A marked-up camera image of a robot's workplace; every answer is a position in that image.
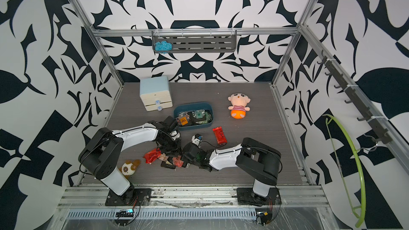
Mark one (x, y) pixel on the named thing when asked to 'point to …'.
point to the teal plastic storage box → (188, 108)
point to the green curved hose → (361, 220)
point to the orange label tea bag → (183, 120)
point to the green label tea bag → (202, 113)
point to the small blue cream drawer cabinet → (155, 93)
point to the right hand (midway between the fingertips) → (178, 153)
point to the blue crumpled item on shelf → (163, 47)
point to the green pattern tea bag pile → (177, 161)
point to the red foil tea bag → (152, 155)
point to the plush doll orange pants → (239, 101)
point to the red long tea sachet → (220, 136)
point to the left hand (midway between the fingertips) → (179, 152)
